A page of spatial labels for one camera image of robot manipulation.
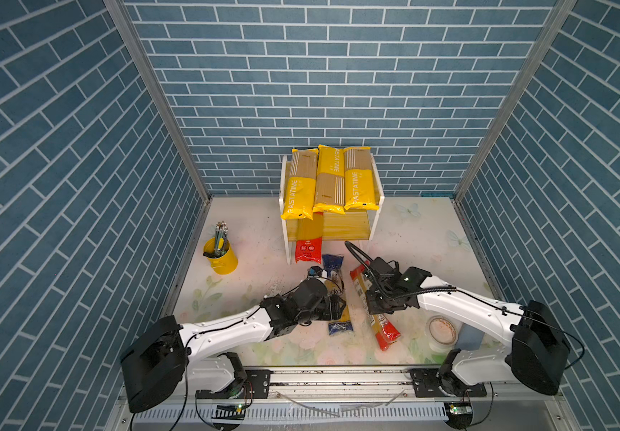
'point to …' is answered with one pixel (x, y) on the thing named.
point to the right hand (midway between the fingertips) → (372, 306)
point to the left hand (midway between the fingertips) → (345, 309)
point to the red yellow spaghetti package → (310, 239)
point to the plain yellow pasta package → (330, 182)
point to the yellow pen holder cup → (221, 255)
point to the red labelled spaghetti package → (385, 332)
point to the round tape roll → (441, 332)
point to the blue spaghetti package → (335, 282)
